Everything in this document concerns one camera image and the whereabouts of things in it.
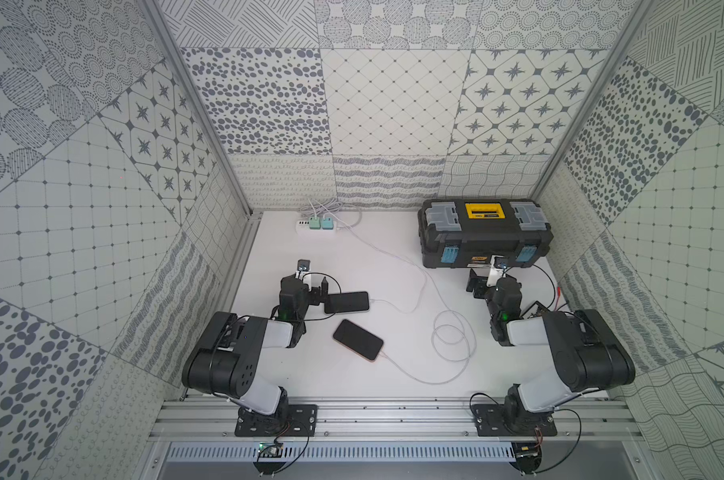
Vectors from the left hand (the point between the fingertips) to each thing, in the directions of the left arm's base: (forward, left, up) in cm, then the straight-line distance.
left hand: (301, 275), depth 94 cm
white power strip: (+25, +4, -4) cm, 25 cm away
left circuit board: (-45, +1, -9) cm, 46 cm away
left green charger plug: (+24, -1, -1) cm, 24 cm away
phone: (-17, -19, -10) cm, 27 cm away
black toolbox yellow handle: (+11, -53, +10) cm, 55 cm away
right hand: (+2, -60, -1) cm, 60 cm away
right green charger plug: (+24, -6, -1) cm, 24 cm away
